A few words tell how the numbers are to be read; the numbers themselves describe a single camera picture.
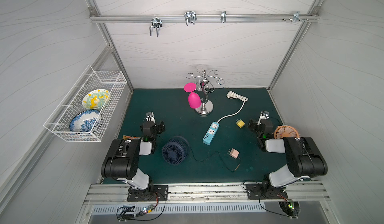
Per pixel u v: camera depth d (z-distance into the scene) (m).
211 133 0.93
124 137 0.91
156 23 0.78
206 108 1.10
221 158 0.86
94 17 0.77
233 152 0.85
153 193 0.72
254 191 0.73
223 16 0.74
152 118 0.84
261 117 0.84
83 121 0.62
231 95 1.14
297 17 0.76
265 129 0.72
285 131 0.86
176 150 0.77
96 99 0.70
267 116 0.81
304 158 0.46
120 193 0.75
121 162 0.45
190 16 0.76
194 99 0.92
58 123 0.55
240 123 0.98
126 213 0.69
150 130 0.72
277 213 0.69
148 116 0.80
